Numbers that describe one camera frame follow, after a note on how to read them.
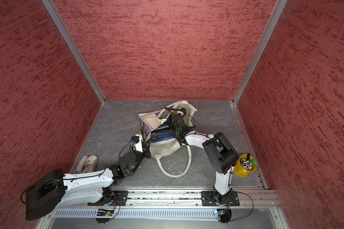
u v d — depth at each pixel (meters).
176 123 0.70
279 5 0.71
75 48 0.87
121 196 0.74
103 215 0.72
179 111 0.85
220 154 0.50
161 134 0.93
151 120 0.86
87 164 0.83
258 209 0.76
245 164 0.70
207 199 0.74
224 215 0.71
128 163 0.58
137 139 0.67
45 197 0.42
